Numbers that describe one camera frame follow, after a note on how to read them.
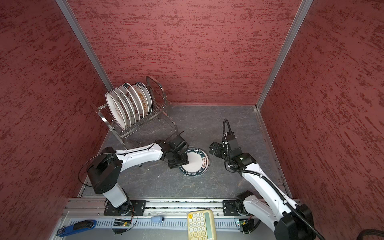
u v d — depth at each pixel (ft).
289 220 1.24
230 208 2.43
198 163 2.97
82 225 2.16
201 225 2.23
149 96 2.31
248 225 2.33
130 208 2.39
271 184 1.51
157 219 2.28
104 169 1.52
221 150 2.36
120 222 2.39
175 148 2.24
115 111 2.44
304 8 2.34
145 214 2.40
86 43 2.75
